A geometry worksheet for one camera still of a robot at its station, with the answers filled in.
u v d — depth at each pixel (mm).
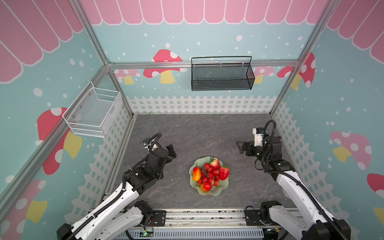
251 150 703
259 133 694
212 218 759
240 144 756
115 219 552
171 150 680
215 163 836
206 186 759
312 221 405
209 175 831
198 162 879
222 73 942
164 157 551
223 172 809
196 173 821
